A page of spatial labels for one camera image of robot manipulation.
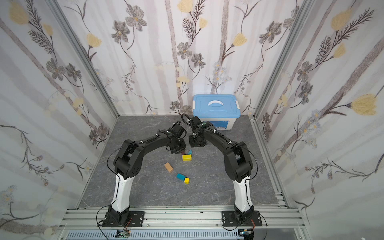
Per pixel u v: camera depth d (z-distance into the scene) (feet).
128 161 1.81
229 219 2.41
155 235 2.30
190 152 3.21
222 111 3.36
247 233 2.36
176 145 2.82
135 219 2.42
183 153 3.16
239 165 1.72
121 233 2.31
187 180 2.82
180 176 2.87
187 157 3.14
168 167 2.97
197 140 2.61
